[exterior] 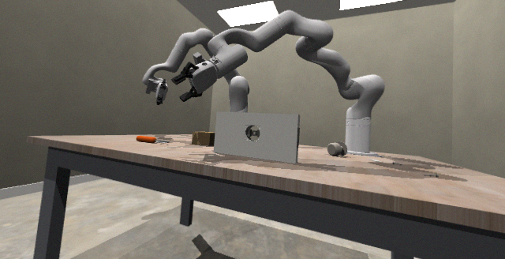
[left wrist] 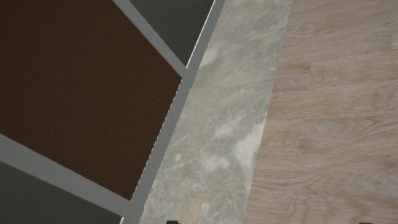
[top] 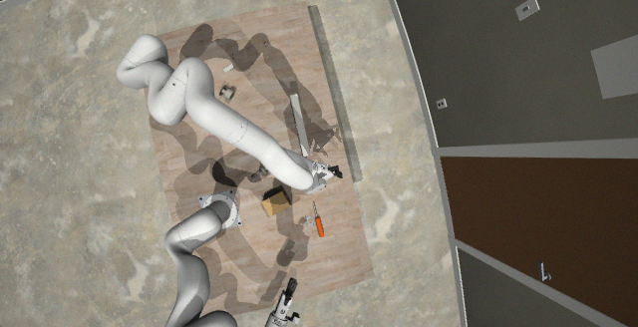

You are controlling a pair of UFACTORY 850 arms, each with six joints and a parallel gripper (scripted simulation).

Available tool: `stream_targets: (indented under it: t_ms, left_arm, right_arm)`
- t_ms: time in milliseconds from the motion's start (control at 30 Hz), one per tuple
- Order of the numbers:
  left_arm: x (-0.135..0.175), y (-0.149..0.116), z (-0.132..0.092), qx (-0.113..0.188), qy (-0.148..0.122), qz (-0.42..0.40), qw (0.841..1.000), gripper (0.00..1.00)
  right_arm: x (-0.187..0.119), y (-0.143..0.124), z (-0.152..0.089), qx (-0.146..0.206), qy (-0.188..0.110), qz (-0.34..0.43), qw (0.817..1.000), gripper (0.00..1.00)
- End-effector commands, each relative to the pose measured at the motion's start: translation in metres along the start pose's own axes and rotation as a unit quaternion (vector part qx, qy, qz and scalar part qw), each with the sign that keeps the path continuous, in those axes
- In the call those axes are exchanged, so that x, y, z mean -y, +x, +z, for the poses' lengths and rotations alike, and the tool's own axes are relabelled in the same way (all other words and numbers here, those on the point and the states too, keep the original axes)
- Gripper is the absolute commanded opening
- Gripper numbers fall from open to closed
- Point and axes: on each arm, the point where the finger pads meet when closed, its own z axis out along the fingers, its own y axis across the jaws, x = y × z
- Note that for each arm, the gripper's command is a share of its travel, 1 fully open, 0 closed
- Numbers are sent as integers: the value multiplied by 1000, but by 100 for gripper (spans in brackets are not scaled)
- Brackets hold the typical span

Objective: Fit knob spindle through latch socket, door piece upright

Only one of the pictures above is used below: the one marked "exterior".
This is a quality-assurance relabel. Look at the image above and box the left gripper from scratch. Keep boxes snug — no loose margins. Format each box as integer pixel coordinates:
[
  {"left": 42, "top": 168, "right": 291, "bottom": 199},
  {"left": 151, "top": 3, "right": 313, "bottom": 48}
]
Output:
[{"left": 171, "top": 61, "right": 219, "bottom": 102}]

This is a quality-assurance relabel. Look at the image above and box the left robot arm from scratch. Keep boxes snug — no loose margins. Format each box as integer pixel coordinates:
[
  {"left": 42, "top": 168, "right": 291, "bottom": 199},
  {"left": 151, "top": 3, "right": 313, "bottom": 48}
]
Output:
[{"left": 208, "top": 10, "right": 385, "bottom": 156}]

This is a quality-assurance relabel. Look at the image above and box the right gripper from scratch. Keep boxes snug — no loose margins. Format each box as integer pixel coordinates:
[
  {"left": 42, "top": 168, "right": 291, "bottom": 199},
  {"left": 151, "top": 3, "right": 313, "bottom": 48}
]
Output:
[{"left": 155, "top": 79, "right": 168, "bottom": 105}]

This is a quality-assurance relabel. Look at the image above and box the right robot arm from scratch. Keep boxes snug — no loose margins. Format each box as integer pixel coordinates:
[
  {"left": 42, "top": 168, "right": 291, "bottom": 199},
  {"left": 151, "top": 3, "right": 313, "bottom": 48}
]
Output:
[{"left": 142, "top": 28, "right": 249, "bottom": 112}]

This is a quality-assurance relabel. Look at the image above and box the orange-handled screwdriver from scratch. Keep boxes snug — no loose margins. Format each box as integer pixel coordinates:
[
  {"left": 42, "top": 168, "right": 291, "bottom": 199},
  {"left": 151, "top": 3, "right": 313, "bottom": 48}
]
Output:
[{"left": 137, "top": 136, "right": 169, "bottom": 143}]

